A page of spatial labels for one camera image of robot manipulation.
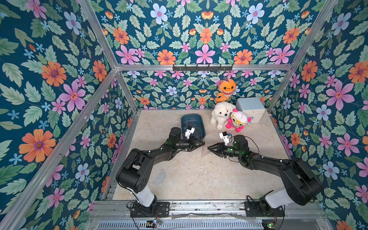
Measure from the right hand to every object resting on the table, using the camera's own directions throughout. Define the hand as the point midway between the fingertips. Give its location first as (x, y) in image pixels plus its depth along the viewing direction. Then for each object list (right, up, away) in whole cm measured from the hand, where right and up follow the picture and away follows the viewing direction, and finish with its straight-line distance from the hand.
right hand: (209, 148), depth 81 cm
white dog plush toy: (+10, +21, +14) cm, 28 cm away
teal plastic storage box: (-7, +16, +30) cm, 35 cm away
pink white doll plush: (+21, +17, +13) cm, 29 cm away
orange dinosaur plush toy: (+14, +39, +15) cm, 44 cm away
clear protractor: (-30, -18, +5) cm, 35 cm away
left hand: (-3, +3, -1) cm, 4 cm away
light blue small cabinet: (+35, +26, +21) cm, 48 cm away
